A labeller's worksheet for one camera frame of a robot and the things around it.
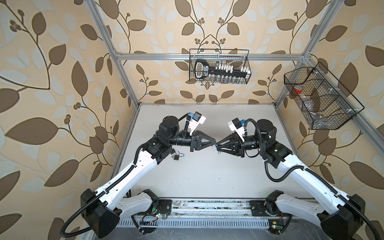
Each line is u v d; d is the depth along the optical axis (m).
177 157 0.92
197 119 0.56
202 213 0.74
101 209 0.37
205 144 0.59
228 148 0.60
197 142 0.55
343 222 0.36
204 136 0.60
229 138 0.60
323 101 0.74
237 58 0.91
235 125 0.54
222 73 0.84
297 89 0.88
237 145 0.56
